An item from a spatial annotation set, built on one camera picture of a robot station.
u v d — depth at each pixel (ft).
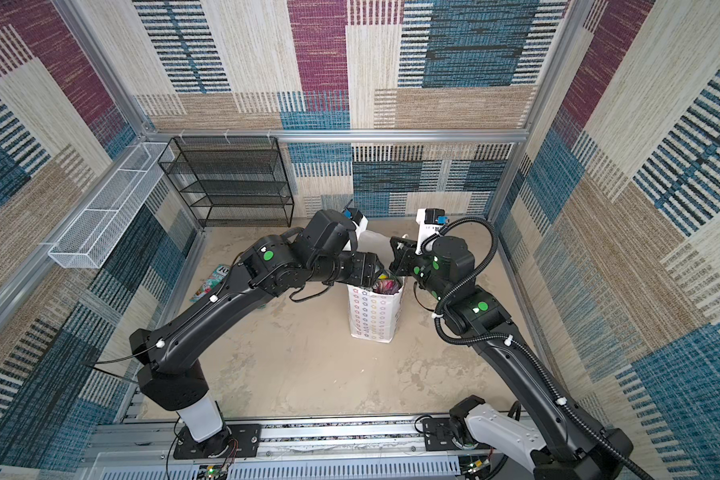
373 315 2.51
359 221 1.95
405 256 1.89
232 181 3.59
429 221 1.87
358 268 1.83
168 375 1.34
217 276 3.28
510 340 1.44
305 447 2.39
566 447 1.23
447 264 1.55
